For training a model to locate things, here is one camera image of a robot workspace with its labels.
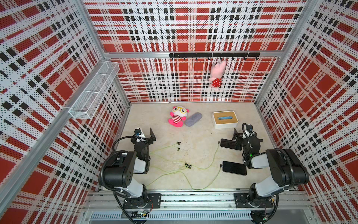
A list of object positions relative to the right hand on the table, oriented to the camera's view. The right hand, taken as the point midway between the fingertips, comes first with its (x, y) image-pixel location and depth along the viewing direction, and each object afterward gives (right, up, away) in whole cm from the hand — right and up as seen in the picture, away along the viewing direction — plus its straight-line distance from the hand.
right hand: (243, 128), depth 92 cm
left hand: (-64, -1, -2) cm, 64 cm away
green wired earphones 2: (-40, -22, -4) cm, 46 cm away
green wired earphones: (-37, -23, -6) cm, 44 cm away
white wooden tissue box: (-8, +5, +16) cm, 18 cm away
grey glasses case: (-33, +5, +15) cm, 36 cm away
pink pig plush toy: (-17, +38, -1) cm, 42 cm away
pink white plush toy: (-45, +8, +12) cm, 47 cm away
